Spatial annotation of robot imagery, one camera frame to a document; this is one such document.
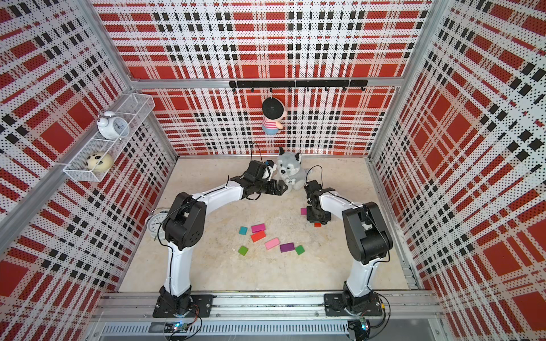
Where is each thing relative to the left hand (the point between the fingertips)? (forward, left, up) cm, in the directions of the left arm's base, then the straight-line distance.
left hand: (283, 185), depth 97 cm
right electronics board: (-53, -27, -4) cm, 59 cm away
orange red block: (-21, +11, -9) cm, 25 cm away
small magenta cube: (-8, -10, -10) cm, 16 cm away
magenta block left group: (-17, +11, -9) cm, 22 cm away
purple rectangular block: (-26, -2, -8) cm, 27 cm away
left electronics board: (-53, +34, -7) cm, 64 cm away
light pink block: (-24, +4, -9) cm, 26 cm away
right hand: (-13, -17, -8) cm, 23 cm away
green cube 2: (-27, -7, -9) cm, 29 cm away
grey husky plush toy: (+4, -4, +7) cm, 9 cm away
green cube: (-27, +16, -9) cm, 33 cm away
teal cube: (-18, +18, -9) cm, 27 cm away
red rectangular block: (-16, -16, -8) cm, 24 cm away
